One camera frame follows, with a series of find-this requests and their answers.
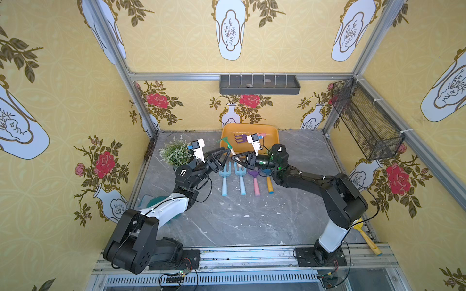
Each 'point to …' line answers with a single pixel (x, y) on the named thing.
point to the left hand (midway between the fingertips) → (230, 152)
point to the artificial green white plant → (176, 153)
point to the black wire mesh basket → (375, 131)
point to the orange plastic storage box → (272, 131)
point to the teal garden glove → (148, 200)
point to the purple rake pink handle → (256, 186)
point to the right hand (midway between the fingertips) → (232, 162)
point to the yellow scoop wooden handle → (359, 227)
